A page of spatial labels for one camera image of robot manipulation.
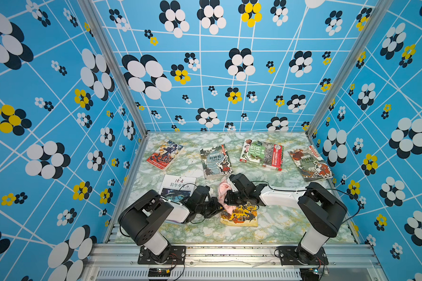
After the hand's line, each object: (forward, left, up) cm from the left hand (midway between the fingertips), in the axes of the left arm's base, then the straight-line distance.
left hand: (228, 207), depth 85 cm
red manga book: (+33, +38, -1) cm, 50 cm away
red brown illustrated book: (+26, -50, 0) cm, 56 cm away
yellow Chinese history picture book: (-3, -6, -2) cm, 8 cm away
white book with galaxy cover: (+12, +27, -4) cm, 30 cm away
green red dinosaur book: (+32, -25, +1) cm, 40 cm away
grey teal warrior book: (+29, +6, -1) cm, 29 cm away
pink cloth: (+8, +2, +6) cm, 10 cm away
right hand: (+4, +2, 0) cm, 4 cm away
